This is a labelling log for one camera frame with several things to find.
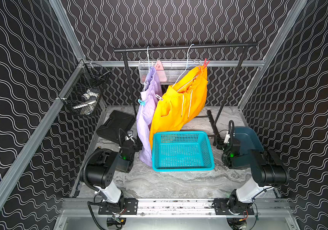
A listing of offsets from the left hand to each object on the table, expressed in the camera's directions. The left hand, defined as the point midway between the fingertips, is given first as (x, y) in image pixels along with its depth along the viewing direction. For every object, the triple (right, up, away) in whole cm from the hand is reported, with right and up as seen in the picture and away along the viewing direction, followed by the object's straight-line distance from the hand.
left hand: (131, 136), depth 94 cm
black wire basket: (-26, +25, -10) cm, 37 cm away
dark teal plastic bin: (+81, -4, +6) cm, 81 cm away
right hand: (+62, -1, +2) cm, 62 cm away
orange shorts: (+31, +20, -15) cm, 40 cm away
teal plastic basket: (+33, -10, +1) cm, 35 cm away
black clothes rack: (+58, +1, +10) cm, 59 cm away
